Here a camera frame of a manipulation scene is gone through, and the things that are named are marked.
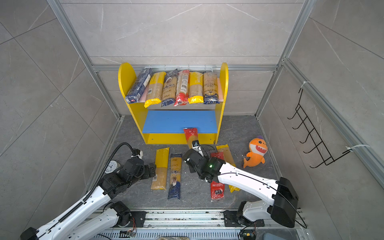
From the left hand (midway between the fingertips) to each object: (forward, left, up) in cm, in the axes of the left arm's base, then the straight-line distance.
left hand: (149, 164), depth 79 cm
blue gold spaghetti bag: (+1, -13, -11) cm, 17 cm away
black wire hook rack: (+2, -80, +19) cm, 83 cm away
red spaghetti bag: (+15, -23, +6) cm, 28 cm away
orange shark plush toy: (+11, -65, -5) cm, 66 cm away
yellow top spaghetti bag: (-5, -4, -10) cm, 12 cm away
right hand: (+1, -25, +2) cm, 25 cm away
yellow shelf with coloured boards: (+28, -7, 0) cm, 28 cm away
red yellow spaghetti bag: (-11, -37, -10) cm, 40 cm away
